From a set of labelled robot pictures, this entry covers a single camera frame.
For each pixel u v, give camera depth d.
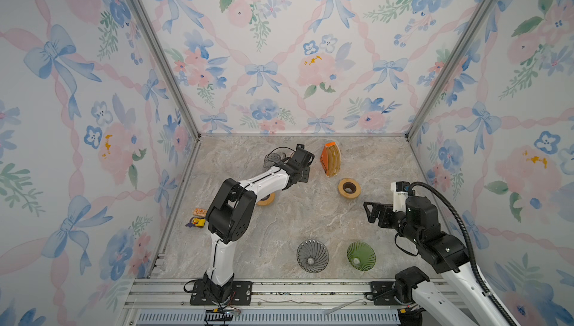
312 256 0.80
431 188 0.52
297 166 0.75
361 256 0.82
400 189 0.64
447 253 0.49
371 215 0.67
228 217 0.52
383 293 0.72
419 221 0.54
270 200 0.95
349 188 0.99
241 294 0.74
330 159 1.01
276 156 1.02
